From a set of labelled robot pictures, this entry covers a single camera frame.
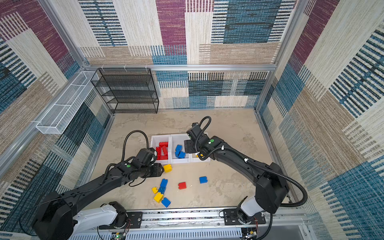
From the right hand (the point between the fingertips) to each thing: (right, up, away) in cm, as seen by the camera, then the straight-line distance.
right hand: (193, 147), depth 82 cm
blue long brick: (-17, -22, +2) cm, 27 cm away
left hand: (-17, -12, +1) cm, 21 cm away
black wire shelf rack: (-48, +37, +28) cm, 67 cm away
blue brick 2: (-7, -6, +10) cm, 14 cm away
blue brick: (-9, -3, +12) cm, 15 cm away
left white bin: (-26, 0, +18) cm, 32 cm away
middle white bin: (-12, +2, +16) cm, 20 cm away
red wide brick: (-18, -1, +14) cm, 23 cm away
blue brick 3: (+5, -19, +3) cm, 20 cm away
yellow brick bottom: (-18, -26, -3) cm, 31 cm away
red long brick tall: (-22, -4, +15) cm, 27 cm away
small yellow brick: (-21, -23, 0) cm, 31 cm away
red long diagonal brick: (-18, -9, +14) cm, 25 cm away
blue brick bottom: (-15, -28, -3) cm, 32 cm away
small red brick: (-6, -21, +1) cm, 22 cm away
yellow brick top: (-15, -13, +6) cm, 21 cm away
